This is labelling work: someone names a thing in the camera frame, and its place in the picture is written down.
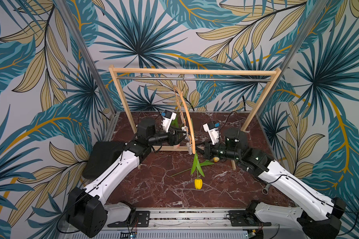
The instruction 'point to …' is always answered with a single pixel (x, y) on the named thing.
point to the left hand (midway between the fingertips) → (185, 134)
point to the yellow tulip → (198, 182)
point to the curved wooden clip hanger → (190, 115)
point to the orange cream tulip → (206, 163)
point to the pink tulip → (176, 146)
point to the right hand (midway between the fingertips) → (193, 146)
